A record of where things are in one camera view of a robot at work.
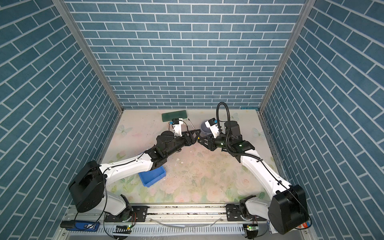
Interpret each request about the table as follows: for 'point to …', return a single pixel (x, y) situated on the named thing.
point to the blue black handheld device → (80, 225)
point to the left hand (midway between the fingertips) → (198, 132)
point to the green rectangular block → (168, 116)
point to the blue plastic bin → (150, 177)
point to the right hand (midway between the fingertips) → (199, 138)
